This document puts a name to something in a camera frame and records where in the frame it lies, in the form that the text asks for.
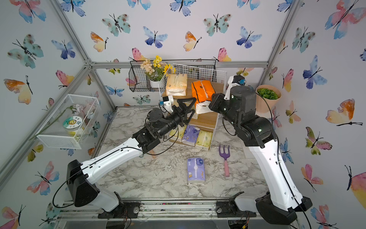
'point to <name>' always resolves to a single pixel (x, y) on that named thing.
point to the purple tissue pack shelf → (196, 170)
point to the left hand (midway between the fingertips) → (196, 103)
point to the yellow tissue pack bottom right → (204, 140)
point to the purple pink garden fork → (225, 155)
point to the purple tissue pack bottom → (190, 135)
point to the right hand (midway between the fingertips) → (213, 93)
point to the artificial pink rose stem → (87, 111)
